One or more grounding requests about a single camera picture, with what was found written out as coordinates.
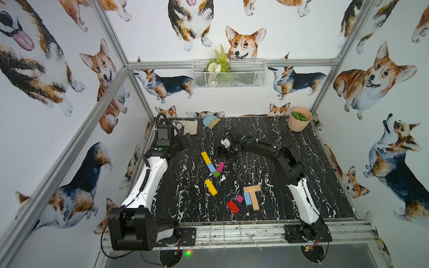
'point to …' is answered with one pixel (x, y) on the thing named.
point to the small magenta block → (239, 199)
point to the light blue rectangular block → (247, 198)
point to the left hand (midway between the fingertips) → (187, 137)
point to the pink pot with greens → (299, 119)
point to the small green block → (216, 174)
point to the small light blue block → (211, 167)
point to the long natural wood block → (252, 189)
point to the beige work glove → (190, 126)
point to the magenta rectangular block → (220, 166)
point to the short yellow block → (206, 158)
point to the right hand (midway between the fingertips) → (215, 159)
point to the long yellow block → (211, 187)
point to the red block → (234, 208)
